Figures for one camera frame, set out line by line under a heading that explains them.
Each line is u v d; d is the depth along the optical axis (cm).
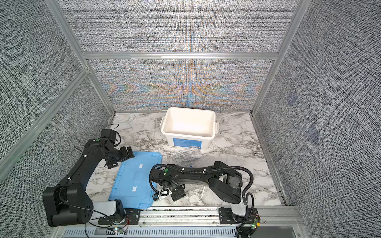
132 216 73
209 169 49
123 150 76
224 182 49
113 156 68
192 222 73
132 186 82
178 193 70
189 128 109
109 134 66
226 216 74
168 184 58
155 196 69
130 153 75
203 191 82
